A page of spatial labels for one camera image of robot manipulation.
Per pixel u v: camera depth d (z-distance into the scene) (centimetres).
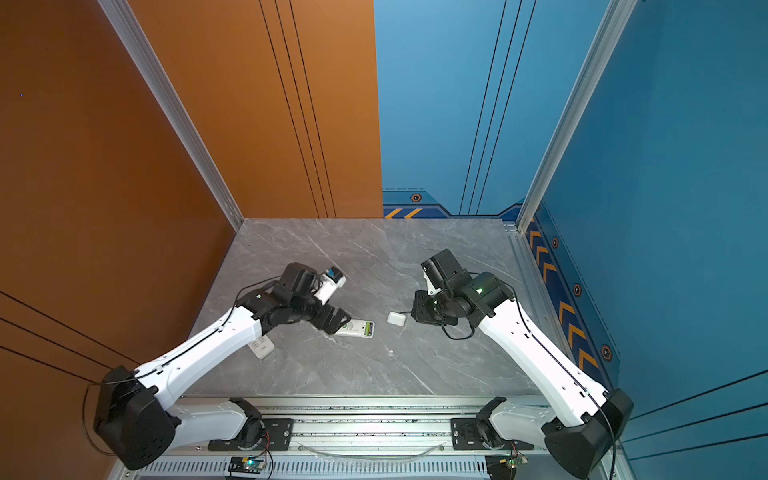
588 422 37
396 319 94
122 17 70
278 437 73
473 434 72
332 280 71
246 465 71
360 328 91
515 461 70
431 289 63
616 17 70
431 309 59
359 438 75
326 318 70
